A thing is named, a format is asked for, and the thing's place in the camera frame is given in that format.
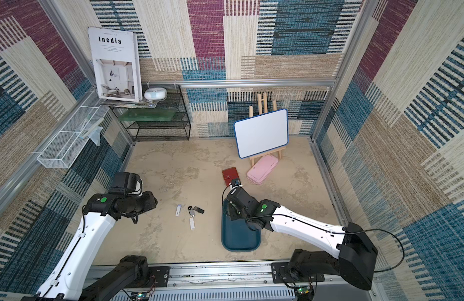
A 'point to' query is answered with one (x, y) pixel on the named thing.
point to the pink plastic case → (261, 170)
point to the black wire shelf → (179, 127)
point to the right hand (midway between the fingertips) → (230, 203)
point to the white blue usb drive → (178, 210)
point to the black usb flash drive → (199, 209)
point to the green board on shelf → (147, 115)
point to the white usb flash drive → (192, 223)
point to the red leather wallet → (229, 174)
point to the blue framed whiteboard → (262, 133)
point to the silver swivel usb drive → (191, 211)
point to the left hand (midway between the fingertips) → (153, 201)
